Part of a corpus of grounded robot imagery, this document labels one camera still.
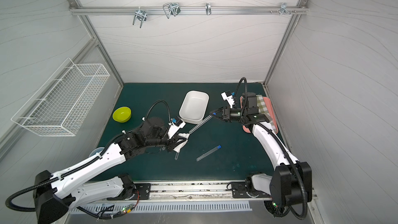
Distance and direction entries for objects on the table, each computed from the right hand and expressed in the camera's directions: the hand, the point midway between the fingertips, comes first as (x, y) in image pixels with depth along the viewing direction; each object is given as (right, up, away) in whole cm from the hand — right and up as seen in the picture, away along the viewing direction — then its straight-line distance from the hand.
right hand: (211, 114), depth 73 cm
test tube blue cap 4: (-3, -24, +13) cm, 27 cm away
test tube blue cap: (-21, -14, -8) cm, 26 cm away
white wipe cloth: (-12, -10, -2) cm, 16 cm away
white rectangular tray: (-10, +2, +34) cm, 36 cm away
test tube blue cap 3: (+2, 0, -1) cm, 2 cm away
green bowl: (-58, -3, +28) cm, 64 cm away
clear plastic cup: (-59, -20, +6) cm, 63 cm away
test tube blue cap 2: (-18, -24, +11) cm, 32 cm away
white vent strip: (-23, -42, -3) cm, 48 cm away
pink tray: (+14, -4, -13) cm, 19 cm away
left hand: (-12, -11, -2) cm, 17 cm away
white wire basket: (-68, +5, -6) cm, 68 cm away
